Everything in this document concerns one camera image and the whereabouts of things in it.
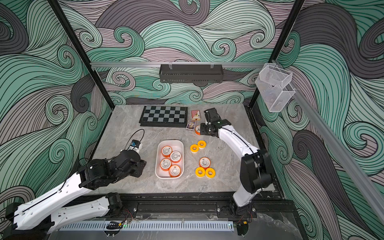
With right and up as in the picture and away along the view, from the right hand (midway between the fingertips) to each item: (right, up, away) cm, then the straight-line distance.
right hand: (206, 129), depth 90 cm
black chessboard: (-30, +8, +21) cm, 37 cm away
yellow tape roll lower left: (-4, -25, -4) cm, 25 cm away
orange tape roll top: (-5, -1, +14) cm, 15 cm away
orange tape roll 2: (-19, -17, +1) cm, 26 cm away
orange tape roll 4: (-19, -24, -4) cm, 31 cm away
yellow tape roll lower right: (+1, -25, -5) cm, 26 cm away
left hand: (-33, -14, -20) cm, 41 cm away
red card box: (-5, +9, +25) cm, 27 cm away
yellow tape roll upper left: (-8, -13, +5) cm, 16 cm away
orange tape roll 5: (-1, -20, -1) cm, 20 cm away
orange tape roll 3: (-25, -21, -2) cm, 33 cm away
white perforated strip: (-30, -45, -20) cm, 58 cm away
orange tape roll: (-26, -14, +5) cm, 30 cm away
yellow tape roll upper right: (-3, -11, +7) cm, 13 cm away
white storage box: (-19, -11, +5) cm, 23 cm away
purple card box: (-9, +2, +17) cm, 20 cm away
